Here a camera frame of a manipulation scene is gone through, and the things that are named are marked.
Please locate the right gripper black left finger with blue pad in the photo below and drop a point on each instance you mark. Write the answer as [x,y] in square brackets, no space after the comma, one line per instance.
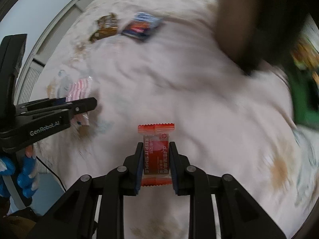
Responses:
[124,180]

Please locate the floral sunflower bed sheet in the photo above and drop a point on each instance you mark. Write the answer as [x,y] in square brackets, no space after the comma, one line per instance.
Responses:
[225,122]

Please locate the left hand blue glove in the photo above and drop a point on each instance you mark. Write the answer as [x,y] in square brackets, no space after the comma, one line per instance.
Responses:
[27,179]

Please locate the pink striped candy packet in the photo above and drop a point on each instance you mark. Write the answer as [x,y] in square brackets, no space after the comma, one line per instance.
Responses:
[80,90]

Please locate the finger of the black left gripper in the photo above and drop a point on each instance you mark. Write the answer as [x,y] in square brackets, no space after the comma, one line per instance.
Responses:
[74,105]

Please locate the person's bare leg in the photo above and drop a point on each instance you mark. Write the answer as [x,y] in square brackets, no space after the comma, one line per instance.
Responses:
[251,31]

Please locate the brown nutritious snack packet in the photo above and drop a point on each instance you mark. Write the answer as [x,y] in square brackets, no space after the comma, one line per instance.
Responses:
[107,26]

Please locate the clear yellow red snack bag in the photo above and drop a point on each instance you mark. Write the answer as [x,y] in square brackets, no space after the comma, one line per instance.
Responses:
[305,57]

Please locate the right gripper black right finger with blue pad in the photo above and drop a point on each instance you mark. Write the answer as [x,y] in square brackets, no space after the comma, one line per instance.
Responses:
[188,180]

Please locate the blue chocolate wafer packet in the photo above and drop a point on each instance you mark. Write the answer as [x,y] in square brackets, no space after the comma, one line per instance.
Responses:
[142,26]

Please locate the white radiator panel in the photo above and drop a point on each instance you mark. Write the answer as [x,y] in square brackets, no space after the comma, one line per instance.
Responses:
[43,38]

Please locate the red bar snack packet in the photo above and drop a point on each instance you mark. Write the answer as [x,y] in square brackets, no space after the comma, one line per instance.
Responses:
[156,170]

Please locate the green tray box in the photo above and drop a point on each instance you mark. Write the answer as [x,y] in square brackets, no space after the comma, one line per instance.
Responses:
[303,89]

